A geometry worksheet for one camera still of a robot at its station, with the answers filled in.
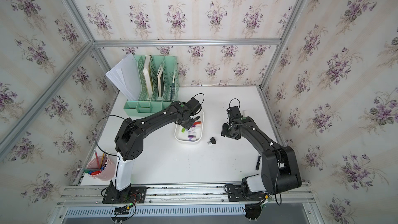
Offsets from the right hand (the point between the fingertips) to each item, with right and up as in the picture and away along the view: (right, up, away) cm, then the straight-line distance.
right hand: (227, 133), depth 88 cm
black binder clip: (-9, -5, +1) cm, 10 cm away
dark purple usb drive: (-21, -3, +4) cm, 22 cm away
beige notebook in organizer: (-42, +32, +13) cm, 54 cm away
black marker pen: (+15, -16, -6) cm, 23 cm away
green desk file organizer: (-53, +14, +13) cm, 56 cm away
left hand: (-23, +5, +3) cm, 24 cm away
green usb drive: (-27, +1, +7) cm, 28 cm away
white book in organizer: (-49, +35, +5) cm, 60 cm away
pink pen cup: (-60, -12, -17) cm, 64 cm away
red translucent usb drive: (-18, +5, +9) cm, 20 cm away
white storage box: (-19, -2, +6) cm, 20 cm away
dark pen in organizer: (-37, +26, +26) cm, 52 cm away
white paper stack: (-63, +34, +8) cm, 72 cm away
